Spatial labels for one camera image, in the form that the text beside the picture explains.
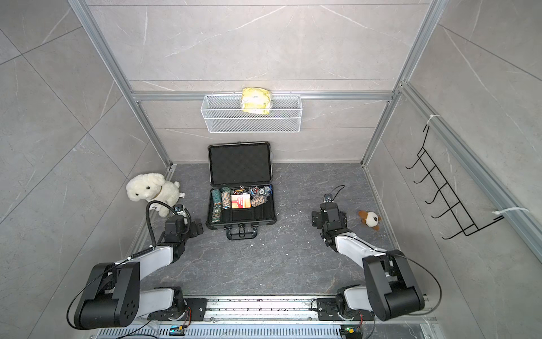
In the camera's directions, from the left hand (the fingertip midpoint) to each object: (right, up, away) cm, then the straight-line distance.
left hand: (189, 219), depth 92 cm
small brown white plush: (+82, 0, +1) cm, 82 cm away
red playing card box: (+22, +8, +6) cm, 24 cm away
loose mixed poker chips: (+31, +10, +8) cm, 33 cm away
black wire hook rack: (+95, +20, -20) cm, 99 cm away
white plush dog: (-15, +14, -3) cm, 21 cm away
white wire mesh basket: (+14, +49, +8) cm, 52 cm away
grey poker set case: (+16, +25, +12) cm, 32 cm away
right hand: (+63, +3, 0) cm, 63 cm away
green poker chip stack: (+11, +5, +6) cm, 13 cm away
